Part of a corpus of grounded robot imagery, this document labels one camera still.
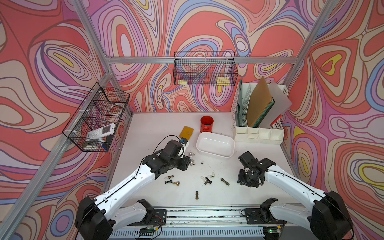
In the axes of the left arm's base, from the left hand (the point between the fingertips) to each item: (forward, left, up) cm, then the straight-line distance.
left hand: (189, 160), depth 77 cm
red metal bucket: (+30, -11, -5) cm, 32 cm away
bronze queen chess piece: (-6, -21, -15) cm, 27 cm away
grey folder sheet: (+27, -53, +15) cm, 61 cm away
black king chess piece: (-6, -12, -14) cm, 19 cm away
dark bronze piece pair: (-5, +11, -15) cm, 20 cm away
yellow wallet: (+29, +3, -13) cm, 32 cm away
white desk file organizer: (+24, -58, -11) cm, 64 cm away
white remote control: (+6, +38, +17) cm, 42 cm away
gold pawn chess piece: (-7, +7, -15) cm, 18 cm away
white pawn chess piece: (-4, -8, -15) cm, 18 cm away
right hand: (-10, -30, -13) cm, 34 cm away
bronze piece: (-13, -4, -15) cm, 20 cm away
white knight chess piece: (-3, -14, -14) cm, 20 cm away
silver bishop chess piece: (+6, -2, -14) cm, 15 cm away
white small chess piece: (+6, -8, -15) cm, 18 cm away
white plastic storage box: (+20, -18, -15) cm, 31 cm away
